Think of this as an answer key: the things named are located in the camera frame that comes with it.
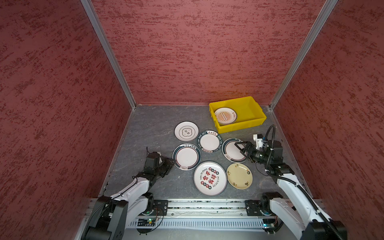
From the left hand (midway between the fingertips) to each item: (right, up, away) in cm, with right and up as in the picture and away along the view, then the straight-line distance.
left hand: (176, 164), depth 88 cm
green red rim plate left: (+6, +4, +5) cm, 9 cm away
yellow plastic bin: (+45, +32, +25) cm, 60 cm away
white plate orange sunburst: (+35, +30, +23) cm, 51 cm away
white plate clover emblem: (+5, +19, +17) cm, 26 cm away
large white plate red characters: (+20, -7, -4) cm, 22 cm away
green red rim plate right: (+34, +7, +2) cm, 35 cm away
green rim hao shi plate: (+22, +12, +13) cm, 28 cm away
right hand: (+34, +11, -9) cm, 37 cm away
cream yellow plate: (+37, -5, -4) cm, 38 cm away
